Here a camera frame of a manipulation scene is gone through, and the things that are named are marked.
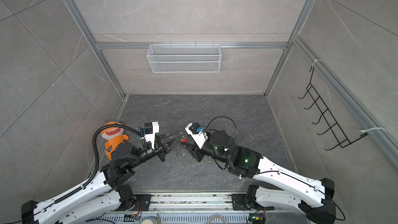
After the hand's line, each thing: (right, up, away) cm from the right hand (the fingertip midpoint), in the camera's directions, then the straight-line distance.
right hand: (185, 137), depth 62 cm
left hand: (-2, +2, -5) cm, 5 cm away
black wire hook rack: (+61, -1, -3) cm, 61 cm away
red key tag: (0, -1, -2) cm, 2 cm away
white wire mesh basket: (-5, +45, +39) cm, 59 cm away
